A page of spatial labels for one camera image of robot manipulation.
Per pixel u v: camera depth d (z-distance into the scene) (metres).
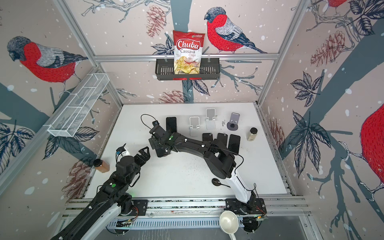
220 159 0.52
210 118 1.04
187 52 0.84
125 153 0.73
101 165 0.80
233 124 1.04
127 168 0.61
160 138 0.68
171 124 0.94
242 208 0.64
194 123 0.98
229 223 0.69
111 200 0.55
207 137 1.01
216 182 0.80
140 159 0.73
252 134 0.92
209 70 0.95
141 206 0.73
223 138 1.00
